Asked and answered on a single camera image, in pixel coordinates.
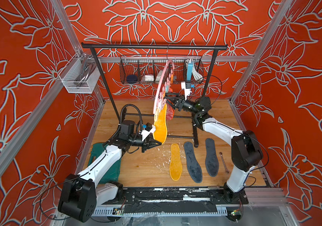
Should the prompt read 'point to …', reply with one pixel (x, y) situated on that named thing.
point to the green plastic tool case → (113, 174)
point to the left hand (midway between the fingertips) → (159, 142)
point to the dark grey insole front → (212, 162)
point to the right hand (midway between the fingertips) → (162, 98)
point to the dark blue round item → (132, 78)
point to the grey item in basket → (158, 76)
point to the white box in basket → (148, 77)
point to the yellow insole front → (175, 165)
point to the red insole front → (170, 112)
